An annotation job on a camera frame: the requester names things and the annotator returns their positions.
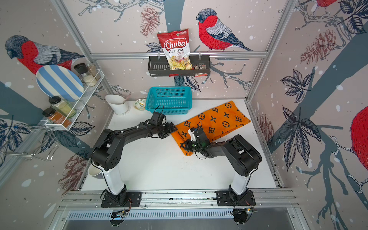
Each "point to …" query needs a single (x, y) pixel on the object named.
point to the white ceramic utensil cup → (118, 103)
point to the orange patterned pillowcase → (215, 122)
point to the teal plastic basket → (169, 100)
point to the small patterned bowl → (140, 104)
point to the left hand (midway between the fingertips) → (177, 128)
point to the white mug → (95, 172)
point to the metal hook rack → (51, 153)
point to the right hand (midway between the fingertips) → (181, 144)
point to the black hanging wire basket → (158, 65)
